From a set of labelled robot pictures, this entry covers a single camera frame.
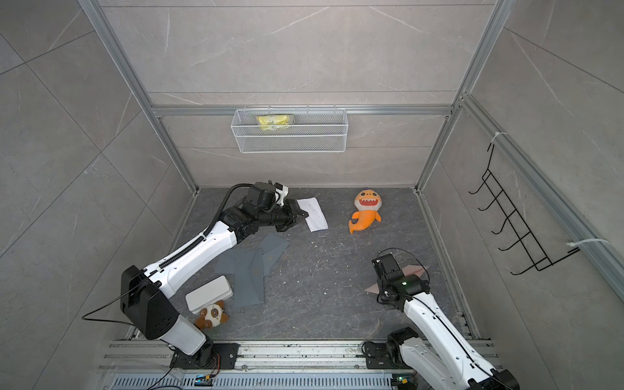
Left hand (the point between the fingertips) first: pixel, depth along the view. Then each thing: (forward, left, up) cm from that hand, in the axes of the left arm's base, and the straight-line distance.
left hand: (312, 210), depth 75 cm
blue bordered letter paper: (0, -1, -5) cm, 6 cm away
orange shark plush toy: (+20, -24, -21) cm, 38 cm away
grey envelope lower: (-10, +25, -26) cm, 37 cm away
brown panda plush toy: (-24, +34, -25) cm, 48 cm away
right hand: (-16, -23, -22) cm, 36 cm away
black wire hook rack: (-16, -58, +3) cm, 60 cm away
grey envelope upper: (+3, +17, -27) cm, 32 cm away
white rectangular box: (-17, +36, -23) cm, 46 cm away
